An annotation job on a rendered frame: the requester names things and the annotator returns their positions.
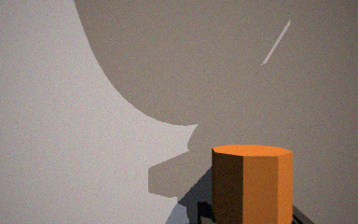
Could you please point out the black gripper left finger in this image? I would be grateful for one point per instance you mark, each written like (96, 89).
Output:
(205, 213)

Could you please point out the orange-brown faceted cylinder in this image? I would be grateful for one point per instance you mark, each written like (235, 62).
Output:
(252, 184)

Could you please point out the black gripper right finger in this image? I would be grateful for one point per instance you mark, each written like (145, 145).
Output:
(299, 217)

